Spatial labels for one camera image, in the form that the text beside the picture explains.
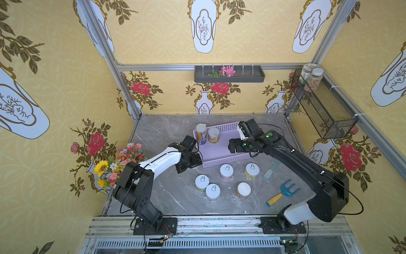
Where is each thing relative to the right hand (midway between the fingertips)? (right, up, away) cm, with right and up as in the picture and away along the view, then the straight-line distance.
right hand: (239, 143), depth 83 cm
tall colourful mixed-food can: (-20, +5, +12) cm, 24 cm away
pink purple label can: (-14, -24, -3) cm, 28 cm away
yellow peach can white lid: (-12, +4, +17) cm, 22 cm away
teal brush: (+18, -18, +7) cm, 27 cm away
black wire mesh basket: (+46, +16, -1) cm, 49 cm away
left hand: (-27, -13, +8) cm, 31 cm away
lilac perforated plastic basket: (-12, -8, +15) cm, 21 cm away
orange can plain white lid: (+1, -22, -4) cm, 23 cm away
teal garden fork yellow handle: (+25, -26, +1) cm, 36 cm away
